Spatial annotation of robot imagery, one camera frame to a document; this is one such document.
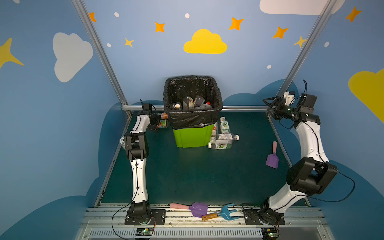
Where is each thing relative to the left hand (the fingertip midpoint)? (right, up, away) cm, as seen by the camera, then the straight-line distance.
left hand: (161, 120), depth 111 cm
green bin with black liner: (+24, -6, -29) cm, 38 cm away
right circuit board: (+61, -57, -40) cm, 93 cm away
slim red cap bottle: (+34, +11, -16) cm, 39 cm away
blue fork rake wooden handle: (+41, -49, -36) cm, 73 cm away
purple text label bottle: (+49, -12, -7) cm, 50 cm away
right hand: (+64, +8, -31) cm, 71 cm away
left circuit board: (0, -56, -39) cm, 69 cm away
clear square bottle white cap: (+43, -16, -13) cm, 47 cm away
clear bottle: (+15, +8, -23) cm, 28 cm away
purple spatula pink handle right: (+75, -26, -18) cm, 81 cm away
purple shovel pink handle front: (+27, -48, -34) cm, 65 cm away
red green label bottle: (+2, -2, -4) cm, 5 cm away
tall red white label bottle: (+39, -10, -6) cm, 41 cm away
